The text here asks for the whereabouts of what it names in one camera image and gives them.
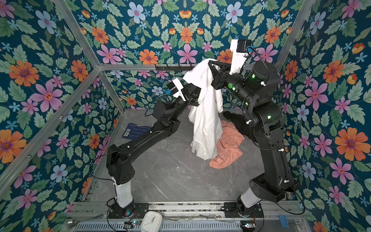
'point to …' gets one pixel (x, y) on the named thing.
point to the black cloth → (239, 121)
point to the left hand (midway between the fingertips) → (203, 73)
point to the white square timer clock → (152, 222)
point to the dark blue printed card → (133, 131)
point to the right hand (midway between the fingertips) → (212, 59)
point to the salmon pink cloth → (230, 147)
